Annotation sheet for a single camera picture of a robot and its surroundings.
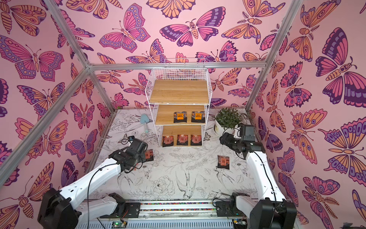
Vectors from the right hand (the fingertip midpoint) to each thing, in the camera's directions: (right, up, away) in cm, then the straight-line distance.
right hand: (223, 140), depth 81 cm
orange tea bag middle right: (-14, +13, 0) cm, 19 cm away
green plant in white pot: (+4, +12, +7) cm, 15 cm away
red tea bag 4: (-14, -3, +19) cm, 24 cm away
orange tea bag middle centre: (-25, +13, 0) cm, 28 cm away
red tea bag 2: (-34, -3, +19) cm, 39 cm away
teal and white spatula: (-55, +13, +33) cm, 65 cm away
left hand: (-48, -8, +3) cm, 48 cm away
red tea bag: (+2, -15, +9) cm, 17 cm away
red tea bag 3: (-24, -2, +19) cm, 31 cm away
